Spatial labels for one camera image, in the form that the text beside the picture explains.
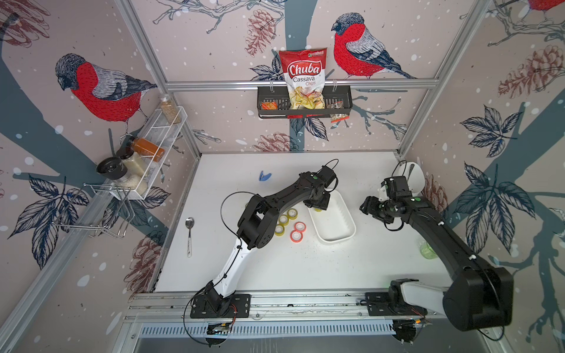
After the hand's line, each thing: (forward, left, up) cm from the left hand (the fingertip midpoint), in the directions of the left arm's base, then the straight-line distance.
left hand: (325, 202), depth 94 cm
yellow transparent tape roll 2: (-8, +18, -5) cm, 20 cm away
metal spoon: (-8, +59, -4) cm, 60 cm away
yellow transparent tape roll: (-5, +15, -5) cm, 17 cm away
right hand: (-6, -14, +7) cm, 17 cm away
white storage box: (-8, -4, -6) cm, 10 cm away
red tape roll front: (-13, +13, -6) cm, 20 cm away
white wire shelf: (-7, +62, +29) cm, 69 cm away
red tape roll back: (-9, +11, -6) cm, 16 cm away
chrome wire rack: (-21, +67, +30) cm, 77 cm away
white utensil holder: (+9, -39, +7) cm, 41 cm away
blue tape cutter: (+18, +29, -5) cm, 34 cm away
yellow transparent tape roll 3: (-11, +20, -6) cm, 24 cm away
